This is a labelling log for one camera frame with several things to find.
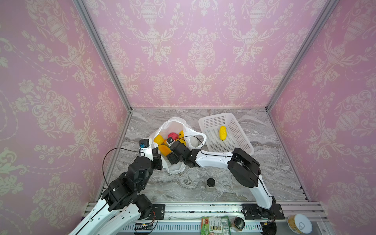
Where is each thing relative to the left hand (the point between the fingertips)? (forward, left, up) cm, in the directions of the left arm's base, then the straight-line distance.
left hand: (159, 149), depth 68 cm
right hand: (+11, -4, -21) cm, 24 cm away
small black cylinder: (-9, -25, -17) cm, 32 cm away
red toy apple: (+22, -3, -20) cm, 30 cm away
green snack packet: (-26, -27, -23) cm, 44 cm away
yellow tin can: (-26, -65, -19) cm, 72 cm away
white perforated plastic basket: (+23, -45, -22) cm, 55 cm away
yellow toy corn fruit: (+25, -36, -21) cm, 48 cm away
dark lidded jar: (-26, -36, -20) cm, 49 cm away
